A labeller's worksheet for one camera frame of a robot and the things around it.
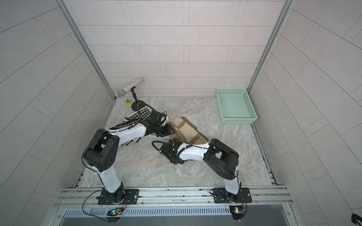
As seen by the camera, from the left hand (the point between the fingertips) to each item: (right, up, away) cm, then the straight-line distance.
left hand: (175, 130), depth 92 cm
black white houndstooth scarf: (-32, +7, +10) cm, 34 cm away
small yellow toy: (-40, +20, +20) cm, 49 cm away
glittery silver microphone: (-34, +25, -3) cm, 42 cm away
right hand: (+7, -15, -2) cm, 16 cm away
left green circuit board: (-26, -34, -26) cm, 50 cm away
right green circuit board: (+32, -36, -24) cm, 54 cm away
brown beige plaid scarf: (+6, 0, +2) cm, 6 cm away
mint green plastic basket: (+46, +16, +19) cm, 52 cm away
